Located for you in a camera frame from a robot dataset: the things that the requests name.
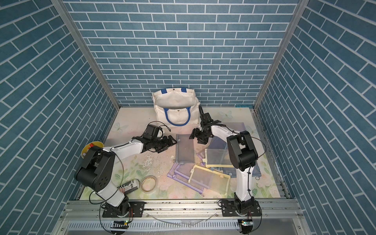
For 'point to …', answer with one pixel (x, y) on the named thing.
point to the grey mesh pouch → (184, 149)
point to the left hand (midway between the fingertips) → (176, 145)
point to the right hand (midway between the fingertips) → (193, 139)
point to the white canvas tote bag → (176, 107)
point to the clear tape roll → (148, 183)
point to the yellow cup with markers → (86, 148)
